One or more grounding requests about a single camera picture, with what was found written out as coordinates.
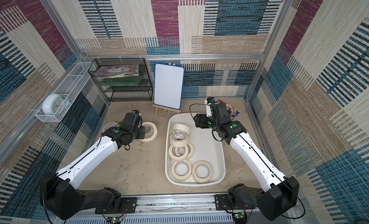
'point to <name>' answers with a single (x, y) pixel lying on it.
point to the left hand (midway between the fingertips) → (141, 129)
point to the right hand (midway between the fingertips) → (199, 116)
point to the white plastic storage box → (205, 148)
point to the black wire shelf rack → (142, 93)
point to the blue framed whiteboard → (168, 81)
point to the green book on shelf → (121, 81)
